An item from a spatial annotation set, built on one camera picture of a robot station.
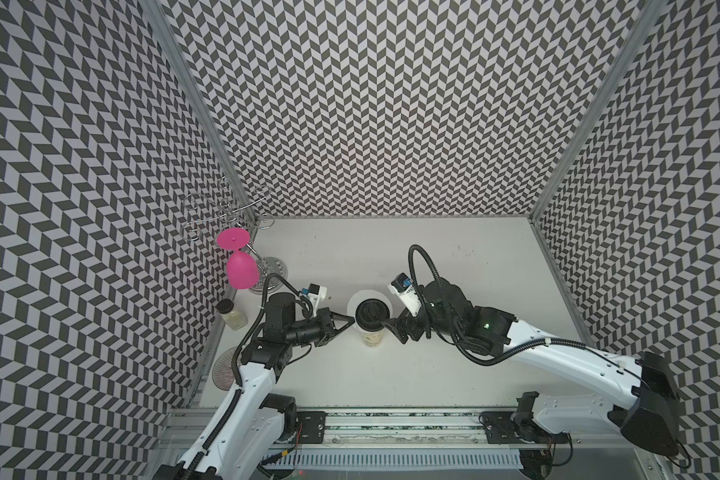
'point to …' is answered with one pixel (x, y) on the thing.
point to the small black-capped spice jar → (235, 319)
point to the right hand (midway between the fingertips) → (395, 313)
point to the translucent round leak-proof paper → (352, 305)
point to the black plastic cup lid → (370, 314)
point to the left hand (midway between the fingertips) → (354, 324)
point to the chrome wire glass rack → (230, 203)
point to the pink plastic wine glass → (241, 268)
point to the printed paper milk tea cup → (373, 339)
